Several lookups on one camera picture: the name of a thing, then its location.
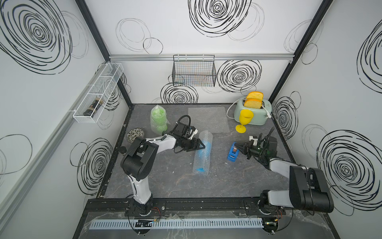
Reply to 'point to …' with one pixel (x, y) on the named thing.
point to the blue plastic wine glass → (203, 154)
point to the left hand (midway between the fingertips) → (200, 148)
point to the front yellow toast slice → (252, 103)
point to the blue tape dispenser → (234, 153)
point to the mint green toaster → (259, 114)
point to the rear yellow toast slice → (255, 94)
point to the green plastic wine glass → (159, 120)
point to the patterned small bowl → (134, 133)
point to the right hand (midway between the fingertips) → (235, 144)
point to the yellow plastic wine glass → (245, 116)
